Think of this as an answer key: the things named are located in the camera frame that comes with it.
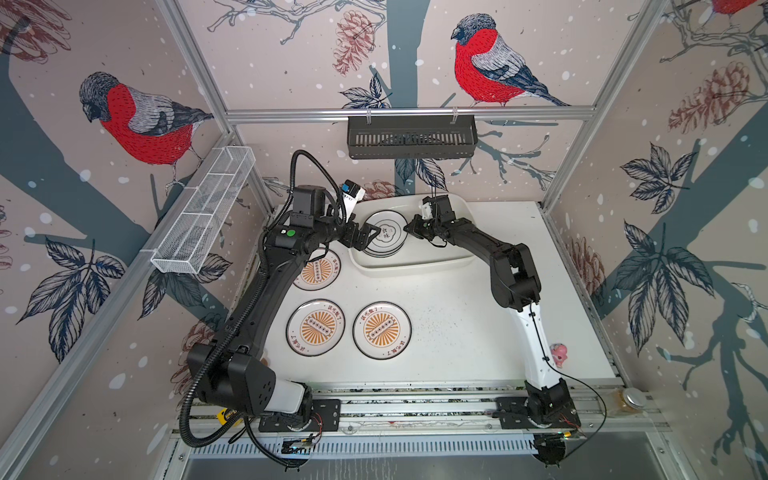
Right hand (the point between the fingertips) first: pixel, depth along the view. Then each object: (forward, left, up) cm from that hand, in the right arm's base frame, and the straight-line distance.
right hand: (403, 230), depth 105 cm
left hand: (-19, +9, +25) cm, 32 cm away
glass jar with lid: (-52, -53, +1) cm, 74 cm away
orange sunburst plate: (-15, +29, -6) cm, 33 cm away
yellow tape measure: (-59, +44, -5) cm, 73 cm away
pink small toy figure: (-39, -45, -7) cm, 60 cm away
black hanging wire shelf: (+25, -1, +22) cm, 33 cm away
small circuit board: (-64, +24, -9) cm, 68 cm away
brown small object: (-45, +38, -5) cm, 59 cm away
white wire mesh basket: (-4, +54, +25) cm, 59 cm away
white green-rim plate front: (-8, +6, -4) cm, 11 cm away
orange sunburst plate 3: (-34, +5, -7) cm, 35 cm away
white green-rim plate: (-2, +4, -1) cm, 5 cm away
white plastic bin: (-9, -6, -4) cm, 12 cm away
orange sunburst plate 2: (-34, +26, -6) cm, 43 cm away
